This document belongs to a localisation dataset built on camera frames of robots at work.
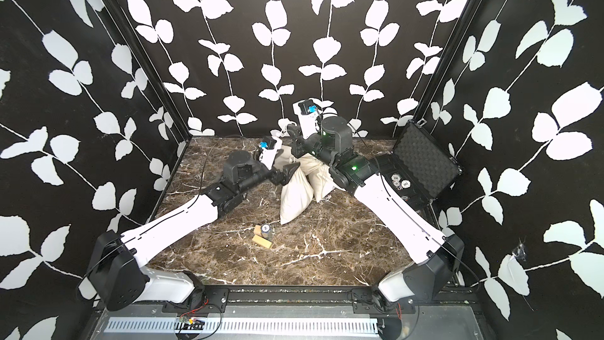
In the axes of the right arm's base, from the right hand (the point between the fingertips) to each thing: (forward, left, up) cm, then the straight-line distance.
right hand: (285, 122), depth 65 cm
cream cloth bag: (-6, -3, -27) cm, 28 cm away
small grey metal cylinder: (-16, +9, -38) cm, 42 cm away
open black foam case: (+11, -54, -36) cm, 66 cm away
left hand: (-1, -1, -12) cm, 12 cm away
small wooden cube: (-15, +13, -40) cm, 45 cm away
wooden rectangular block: (-18, +11, -43) cm, 48 cm away
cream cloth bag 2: (+7, -10, -34) cm, 36 cm away
